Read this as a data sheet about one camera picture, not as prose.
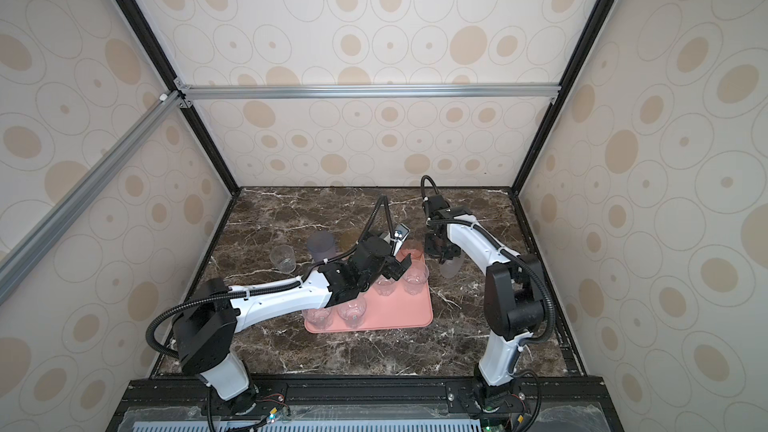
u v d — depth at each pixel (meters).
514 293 0.48
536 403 0.71
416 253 0.82
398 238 0.68
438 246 0.78
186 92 0.90
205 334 0.44
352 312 0.87
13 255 0.52
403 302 0.91
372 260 0.60
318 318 0.85
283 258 0.99
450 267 0.94
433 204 0.75
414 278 0.95
